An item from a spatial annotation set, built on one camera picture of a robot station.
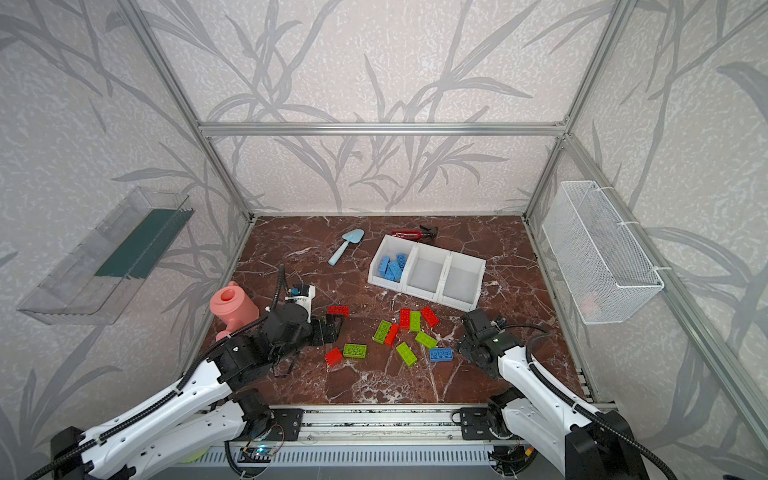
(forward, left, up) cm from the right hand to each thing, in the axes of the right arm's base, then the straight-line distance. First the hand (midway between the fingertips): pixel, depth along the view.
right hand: (469, 342), depth 87 cm
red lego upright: (+8, +19, +1) cm, 20 cm away
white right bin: (+21, -1, 0) cm, 21 cm away
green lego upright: (+7, +16, 0) cm, 17 cm away
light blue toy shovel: (+40, +38, +1) cm, 56 cm away
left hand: (+2, +36, +16) cm, 39 cm away
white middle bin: (+24, +12, 0) cm, 27 cm away
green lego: (+3, +26, 0) cm, 26 cm away
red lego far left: (+11, +40, -1) cm, 42 cm away
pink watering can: (+8, +68, +10) cm, 69 cm away
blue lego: (+24, +23, +1) cm, 33 cm away
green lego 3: (-4, +19, +1) cm, 19 cm away
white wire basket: (+2, -23, +34) cm, 41 cm away
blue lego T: (-4, +9, 0) cm, 10 cm away
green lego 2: (+1, +13, -1) cm, 13 cm away
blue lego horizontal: (+29, +20, +1) cm, 35 cm away
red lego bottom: (-4, +39, 0) cm, 39 cm away
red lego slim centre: (+2, +23, 0) cm, 23 cm away
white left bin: (+35, +24, +1) cm, 42 cm away
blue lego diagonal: (+26, +26, +2) cm, 37 cm away
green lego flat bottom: (-3, +33, +1) cm, 33 cm away
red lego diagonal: (+8, +11, +1) cm, 13 cm away
